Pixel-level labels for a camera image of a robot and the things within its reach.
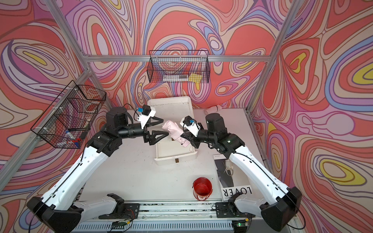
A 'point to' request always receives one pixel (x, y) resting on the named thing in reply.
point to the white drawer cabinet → (173, 109)
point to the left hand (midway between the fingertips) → (165, 127)
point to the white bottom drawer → (168, 152)
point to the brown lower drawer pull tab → (177, 160)
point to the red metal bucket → (202, 188)
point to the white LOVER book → (226, 181)
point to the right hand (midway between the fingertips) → (183, 136)
